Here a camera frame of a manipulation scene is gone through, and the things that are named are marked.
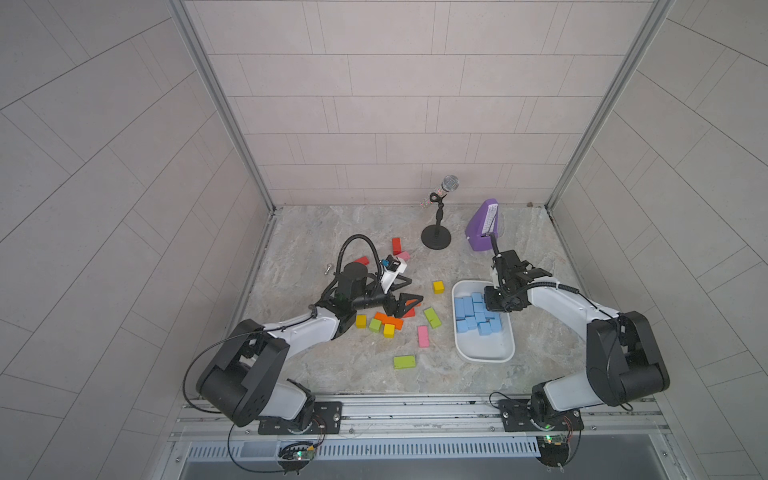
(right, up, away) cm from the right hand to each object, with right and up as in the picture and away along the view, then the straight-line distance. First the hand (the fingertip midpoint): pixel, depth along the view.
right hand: (488, 301), depth 90 cm
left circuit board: (-50, -28, -25) cm, 63 cm away
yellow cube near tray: (-15, +4, +3) cm, 15 cm away
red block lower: (-24, +1, -17) cm, 30 cm away
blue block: (-10, -1, -4) cm, 10 cm away
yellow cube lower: (-30, -7, -7) cm, 32 cm away
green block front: (-26, -14, -11) cm, 31 cm away
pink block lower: (-20, -9, -6) cm, 23 cm away
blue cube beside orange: (-3, -6, -6) cm, 9 cm away
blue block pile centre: (-9, -5, -7) cm, 13 cm away
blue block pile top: (-4, +2, -3) cm, 6 cm away
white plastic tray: (+1, -11, -7) cm, 13 cm away
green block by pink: (-17, -4, -3) cm, 18 cm away
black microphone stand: (-13, +19, +17) cm, 29 cm away
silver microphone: (-13, +35, -5) cm, 38 cm away
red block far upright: (-28, +17, +12) cm, 35 cm away
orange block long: (-27, -5, -4) cm, 28 cm away
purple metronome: (+1, +23, +8) cm, 25 cm away
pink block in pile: (-25, +13, +11) cm, 31 cm away
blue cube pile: (0, -5, -6) cm, 8 cm away
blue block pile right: (-7, -5, -6) cm, 10 cm away
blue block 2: (-7, -1, -3) cm, 7 cm away
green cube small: (-34, -5, -6) cm, 35 cm away
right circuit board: (+9, -30, -21) cm, 37 cm away
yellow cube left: (-38, -4, -6) cm, 39 cm away
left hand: (-22, +5, -11) cm, 25 cm away
